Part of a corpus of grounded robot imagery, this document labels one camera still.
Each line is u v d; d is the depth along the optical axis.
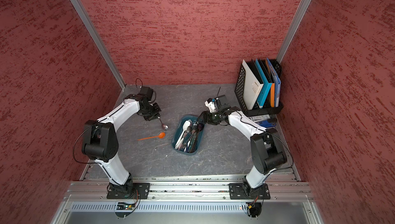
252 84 0.88
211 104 0.83
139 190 0.75
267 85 0.82
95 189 0.76
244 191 0.66
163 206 0.71
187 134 0.92
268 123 0.95
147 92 0.76
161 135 0.94
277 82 0.85
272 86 0.83
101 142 0.48
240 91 1.07
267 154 0.46
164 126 0.89
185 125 0.97
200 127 0.94
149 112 0.79
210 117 0.78
